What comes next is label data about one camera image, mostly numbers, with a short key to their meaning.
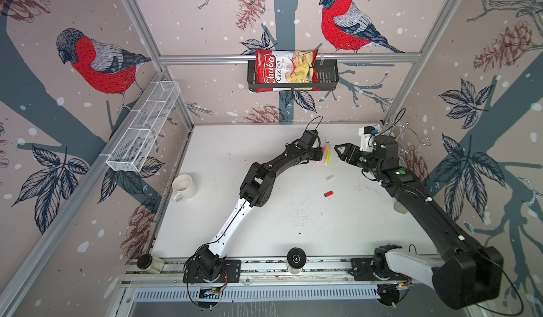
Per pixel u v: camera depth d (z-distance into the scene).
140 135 0.76
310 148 0.89
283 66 0.88
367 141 0.69
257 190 0.67
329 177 1.00
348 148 0.70
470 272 0.38
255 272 0.75
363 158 0.67
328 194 0.93
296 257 0.67
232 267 0.74
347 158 0.70
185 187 0.86
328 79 0.94
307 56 0.86
